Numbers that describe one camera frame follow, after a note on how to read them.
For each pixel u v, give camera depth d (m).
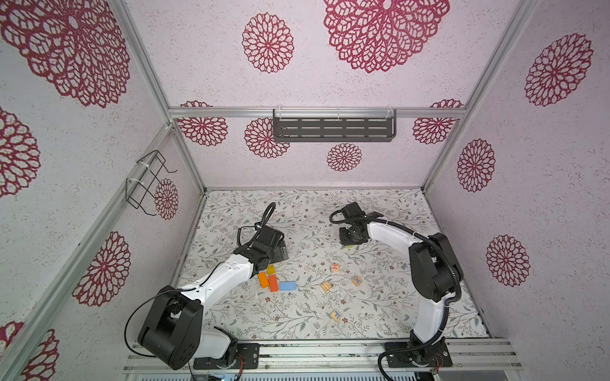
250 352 0.75
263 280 0.90
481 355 0.76
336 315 0.81
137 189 0.74
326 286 0.87
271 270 0.92
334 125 0.95
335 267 0.92
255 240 0.68
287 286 0.90
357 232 0.71
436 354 0.69
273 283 0.90
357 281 0.89
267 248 0.66
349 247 0.97
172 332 0.41
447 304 0.54
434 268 0.51
